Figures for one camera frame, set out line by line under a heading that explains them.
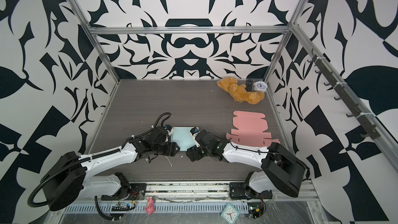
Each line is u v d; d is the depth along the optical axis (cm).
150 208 67
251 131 94
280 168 43
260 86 114
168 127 79
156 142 66
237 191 74
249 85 116
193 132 76
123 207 73
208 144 65
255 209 71
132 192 73
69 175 41
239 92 102
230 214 67
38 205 40
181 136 86
